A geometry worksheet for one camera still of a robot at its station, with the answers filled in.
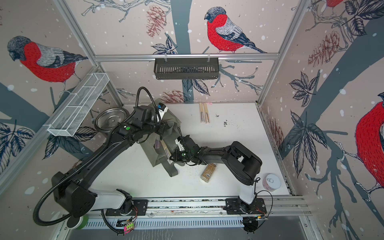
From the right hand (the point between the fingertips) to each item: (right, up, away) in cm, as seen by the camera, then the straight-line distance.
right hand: (170, 156), depth 85 cm
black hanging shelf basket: (+5, +59, +21) cm, 63 cm away
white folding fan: (-3, +1, +4) cm, 5 cm away
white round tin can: (+55, -11, -9) cm, 56 cm away
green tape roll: (-38, -24, -20) cm, 49 cm away
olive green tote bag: (-10, +3, +9) cm, 14 cm away
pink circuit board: (-16, -27, -19) cm, 36 cm away
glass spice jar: (+22, -7, -5) cm, 23 cm away
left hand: (+1, +22, -8) cm, 23 cm away
